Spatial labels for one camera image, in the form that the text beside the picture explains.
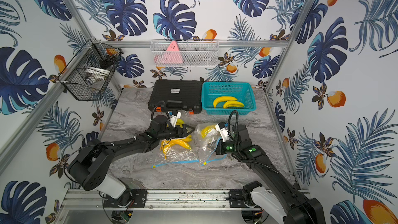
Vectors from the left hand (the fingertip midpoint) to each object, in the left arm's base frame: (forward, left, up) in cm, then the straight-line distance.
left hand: (191, 127), depth 82 cm
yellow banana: (+27, -26, -10) cm, 39 cm away
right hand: (-9, -10, 0) cm, 13 cm away
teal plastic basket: (+40, -34, -10) cm, 54 cm away
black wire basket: (+16, +53, +21) cm, 59 cm away
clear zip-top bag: (-9, -8, +8) cm, 15 cm away
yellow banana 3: (-2, -8, +2) cm, 9 cm away
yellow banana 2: (+34, -20, -13) cm, 41 cm away
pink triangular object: (+36, +14, +20) cm, 43 cm away
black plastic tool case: (+31, +12, -9) cm, 34 cm away
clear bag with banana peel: (-7, +10, -13) cm, 18 cm away
